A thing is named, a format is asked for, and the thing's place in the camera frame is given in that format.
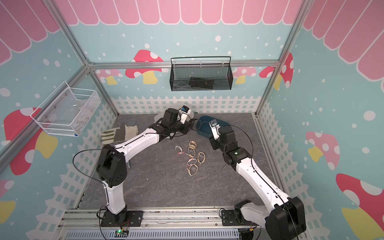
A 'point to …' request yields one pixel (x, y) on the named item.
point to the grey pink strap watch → (181, 152)
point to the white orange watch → (191, 161)
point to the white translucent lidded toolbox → (176, 106)
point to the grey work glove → (113, 134)
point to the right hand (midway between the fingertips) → (215, 132)
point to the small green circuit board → (121, 233)
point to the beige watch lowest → (192, 169)
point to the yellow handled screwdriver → (225, 167)
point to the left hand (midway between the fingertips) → (191, 125)
